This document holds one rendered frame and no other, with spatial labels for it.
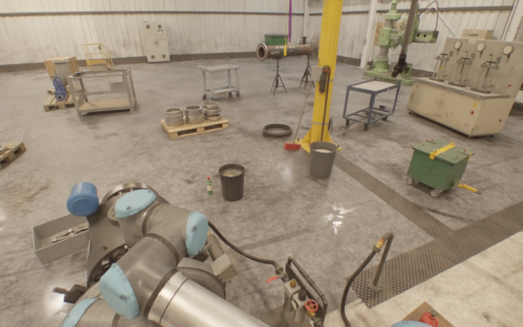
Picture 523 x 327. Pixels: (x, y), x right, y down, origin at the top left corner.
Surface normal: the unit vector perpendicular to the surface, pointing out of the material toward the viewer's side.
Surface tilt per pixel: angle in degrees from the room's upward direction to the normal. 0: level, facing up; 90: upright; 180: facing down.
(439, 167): 90
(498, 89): 90
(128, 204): 5
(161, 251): 42
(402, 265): 0
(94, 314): 7
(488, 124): 90
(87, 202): 90
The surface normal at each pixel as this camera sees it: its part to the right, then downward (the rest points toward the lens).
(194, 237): 0.96, 0.13
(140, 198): -0.08, -0.89
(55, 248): 0.65, 0.36
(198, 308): 0.22, -0.65
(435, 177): -0.84, 0.25
